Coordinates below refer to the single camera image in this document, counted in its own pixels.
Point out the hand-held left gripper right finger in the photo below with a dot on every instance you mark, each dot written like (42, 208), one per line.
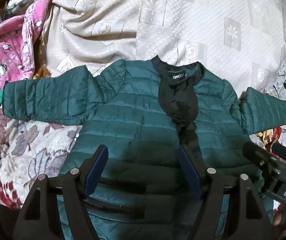
(189, 170)

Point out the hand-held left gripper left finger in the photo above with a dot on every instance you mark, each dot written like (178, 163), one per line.
(97, 171)

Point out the green quilted puffer jacket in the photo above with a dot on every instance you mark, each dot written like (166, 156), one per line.
(133, 105)

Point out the person's right hand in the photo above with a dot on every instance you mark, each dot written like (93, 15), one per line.
(281, 216)

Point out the red yellow patterned blanket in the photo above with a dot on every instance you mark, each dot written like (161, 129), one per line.
(268, 136)

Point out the white leaf print blanket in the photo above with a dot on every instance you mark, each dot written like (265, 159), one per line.
(20, 142)

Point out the orange patterned cloth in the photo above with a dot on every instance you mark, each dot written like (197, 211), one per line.
(42, 73)

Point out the pink penguin print blanket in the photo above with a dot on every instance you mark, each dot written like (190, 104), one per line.
(8, 47)

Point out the cream embossed bedspread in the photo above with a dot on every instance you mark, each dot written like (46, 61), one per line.
(183, 17)

